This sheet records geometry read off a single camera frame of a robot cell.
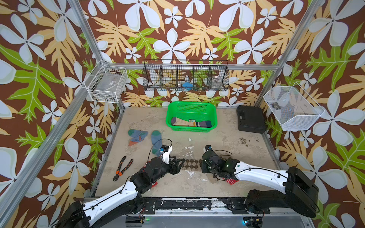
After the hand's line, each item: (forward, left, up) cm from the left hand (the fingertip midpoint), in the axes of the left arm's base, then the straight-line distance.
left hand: (181, 157), depth 77 cm
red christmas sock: (-9, -30, -13) cm, 33 cm away
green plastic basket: (+42, -9, -15) cm, 46 cm away
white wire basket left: (+40, +48, +19) cm, 65 cm away
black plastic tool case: (+37, -54, -11) cm, 66 cm away
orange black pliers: (-5, +38, -13) cm, 40 cm away
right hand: (0, -11, -9) cm, 14 cm away
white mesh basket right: (+26, -66, +14) cm, 72 cm away
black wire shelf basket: (+53, -2, +17) cm, 56 cm away
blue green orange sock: (+22, +33, -13) cm, 41 cm away
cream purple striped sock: (+35, +3, -12) cm, 37 cm away
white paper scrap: (+21, -6, -15) cm, 26 cm away
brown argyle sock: (+1, -7, -13) cm, 15 cm away
